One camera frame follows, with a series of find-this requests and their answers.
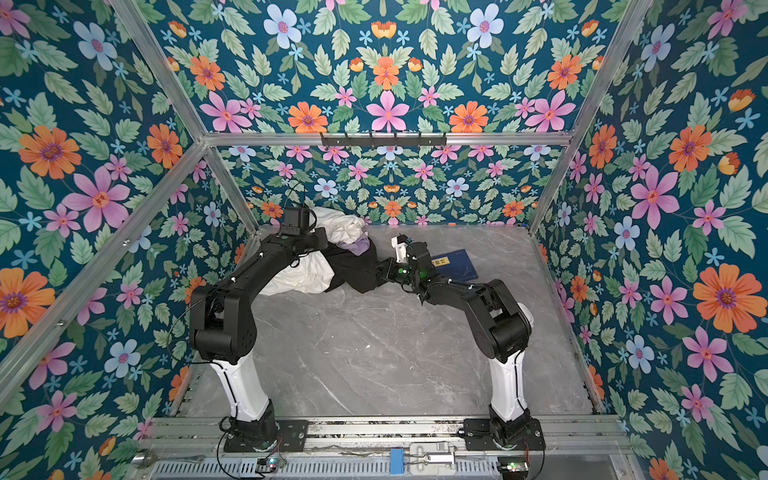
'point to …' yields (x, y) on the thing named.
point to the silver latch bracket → (430, 457)
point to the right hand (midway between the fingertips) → (372, 264)
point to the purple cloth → (358, 247)
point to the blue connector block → (396, 461)
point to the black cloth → (359, 272)
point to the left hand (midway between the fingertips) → (326, 227)
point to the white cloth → (313, 272)
